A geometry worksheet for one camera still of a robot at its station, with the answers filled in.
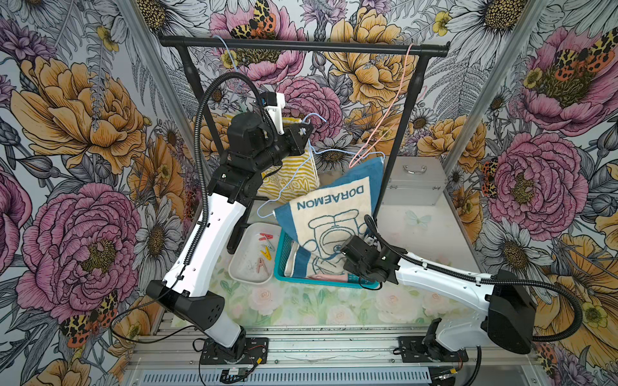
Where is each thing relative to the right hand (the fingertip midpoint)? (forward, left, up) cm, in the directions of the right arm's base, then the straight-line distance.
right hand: (351, 270), depth 82 cm
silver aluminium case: (+38, -32, +2) cm, 50 cm away
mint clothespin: (+14, +29, -7) cm, 33 cm away
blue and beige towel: (+7, +11, +16) cm, 21 cm away
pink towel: (0, +3, -5) cm, 6 cm away
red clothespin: (+19, +32, -7) cm, 38 cm away
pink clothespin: (+7, +33, -7) cm, 35 cm away
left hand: (+17, +11, +42) cm, 47 cm away
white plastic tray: (+11, +35, -8) cm, 38 cm away
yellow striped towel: (+20, +17, +24) cm, 36 cm away
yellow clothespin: (+11, +30, -7) cm, 33 cm away
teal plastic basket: (+10, +23, +1) cm, 25 cm away
